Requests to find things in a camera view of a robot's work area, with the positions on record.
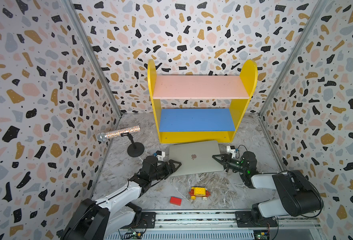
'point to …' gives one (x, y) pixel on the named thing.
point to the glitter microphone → (102, 136)
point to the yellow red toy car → (199, 191)
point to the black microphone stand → (136, 148)
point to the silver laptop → (195, 157)
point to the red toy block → (176, 201)
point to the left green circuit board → (131, 234)
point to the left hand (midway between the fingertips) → (180, 167)
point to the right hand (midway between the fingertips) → (213, 159)
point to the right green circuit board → (261, 235)
